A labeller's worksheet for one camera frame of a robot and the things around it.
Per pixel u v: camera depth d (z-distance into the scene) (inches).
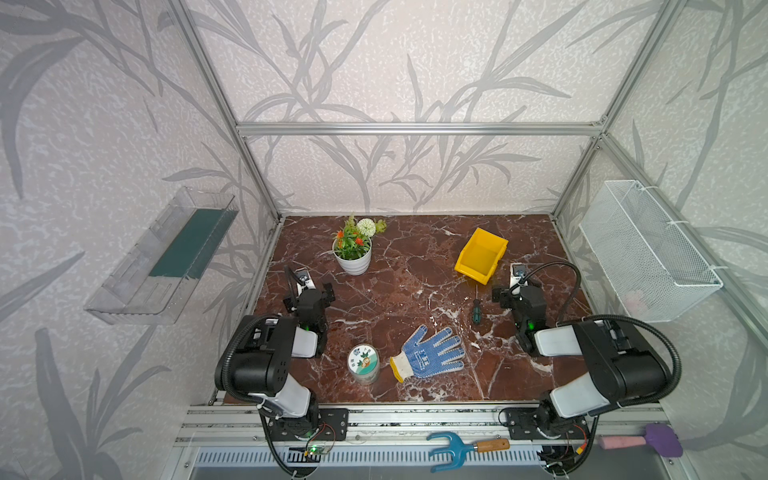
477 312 35.9
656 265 24.8
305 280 31.0
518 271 31.5
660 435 28.3
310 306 27.7
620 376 17.3
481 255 40.6
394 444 28.3
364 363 29.7
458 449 27.2
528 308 27.3
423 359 33.2
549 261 42.8
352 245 35.9
